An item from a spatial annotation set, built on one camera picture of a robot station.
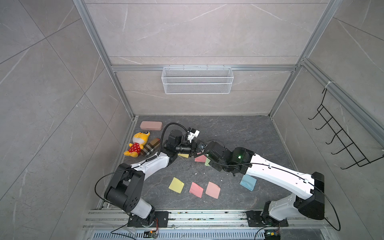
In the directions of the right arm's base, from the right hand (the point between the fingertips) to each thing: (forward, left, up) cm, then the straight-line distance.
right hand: (217, 154), depth 74 cm
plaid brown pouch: (+15, +41, -16) cm, 47 cm away
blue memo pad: (-8, -19, -19) cm, 28 cm away
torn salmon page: (-11, +1, -22) cm, 24 cm away
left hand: (+2, +3, +1) cm, 4 cm away
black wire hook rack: (-9, -56, +11) cm, 58 cm away
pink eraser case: (+37, +44, -20) cm, 61 cm away
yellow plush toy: (+20, +49, -14) cm, 54 cm away
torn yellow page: (-9, +22, -21) cm, 32 cm away
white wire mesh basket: (+52, +9, +9) cm, 54 cm away
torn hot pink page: (-11, +11, -21) cm, 26 cm away
